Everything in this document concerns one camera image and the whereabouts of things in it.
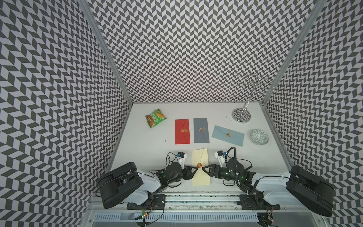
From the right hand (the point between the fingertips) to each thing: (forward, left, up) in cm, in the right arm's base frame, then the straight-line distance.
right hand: (204, 173), depth 79 cm
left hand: (+2, +5, -3) cm, 7 cm away
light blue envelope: (+27, -19, -4) cm, 33 cm away
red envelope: (+31, +14, -4) cm, 34 cm away
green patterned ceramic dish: (+24, -40, -3) cm, 46 cm away
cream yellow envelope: (+9, +2, -1) cm, 9 cm away
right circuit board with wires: (-21, -29, -6) cm, 36 cm away
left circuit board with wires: (-19, +30, 0) cm, 36 cm away
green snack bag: (+40, +34, 0) cm, 53 cm away
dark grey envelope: (+31, 0, -4) cm, 31 cm away
